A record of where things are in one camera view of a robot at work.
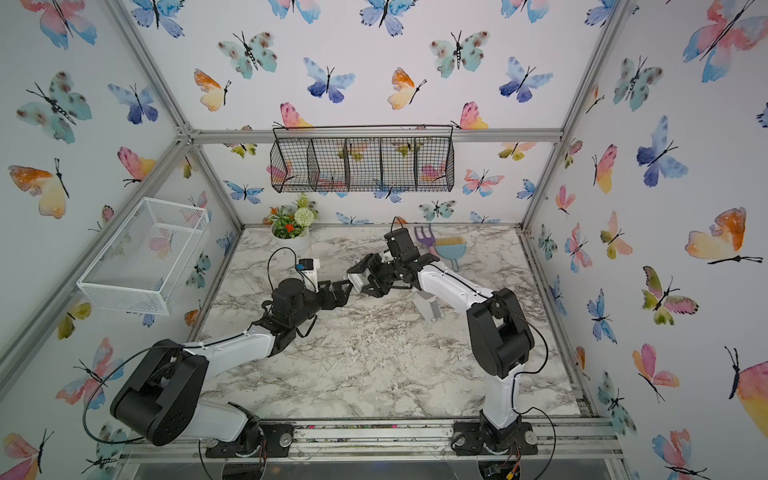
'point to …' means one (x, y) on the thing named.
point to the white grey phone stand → (428, 306)
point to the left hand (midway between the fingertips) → (346, 280)
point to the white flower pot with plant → (290, 225)
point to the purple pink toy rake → (429, 241)
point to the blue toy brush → (451, 248)
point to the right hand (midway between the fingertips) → (351, 276)
